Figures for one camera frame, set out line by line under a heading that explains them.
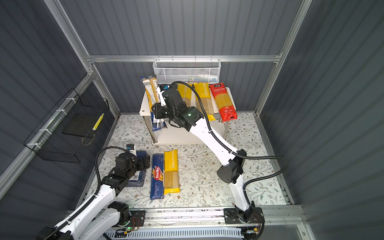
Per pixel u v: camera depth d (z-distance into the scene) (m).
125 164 0.63
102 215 0.58
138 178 0.80
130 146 0.74
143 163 0.77
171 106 0.54
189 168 0.91
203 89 0.81
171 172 0.87
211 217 0.75
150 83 0.69
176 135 0.97
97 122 0.78
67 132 0.72
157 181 0.82
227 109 0.70
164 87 0.62
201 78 0.92
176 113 0.53
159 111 0.62
